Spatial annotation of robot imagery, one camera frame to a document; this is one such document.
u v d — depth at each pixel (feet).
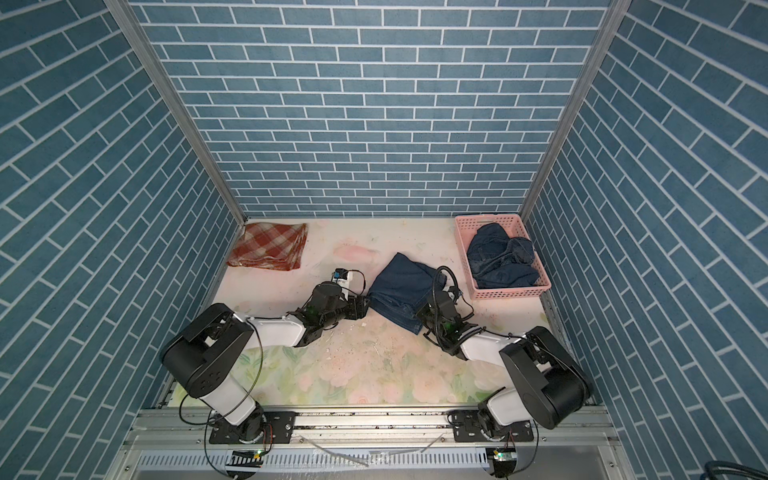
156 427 2.43
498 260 3.33
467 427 2.42
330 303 2.38
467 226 3.79
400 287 3.23
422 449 2.33
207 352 1.51
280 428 2.40
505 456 2.42
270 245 3.57
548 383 1.44
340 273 2.70
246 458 2.37
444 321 2.31
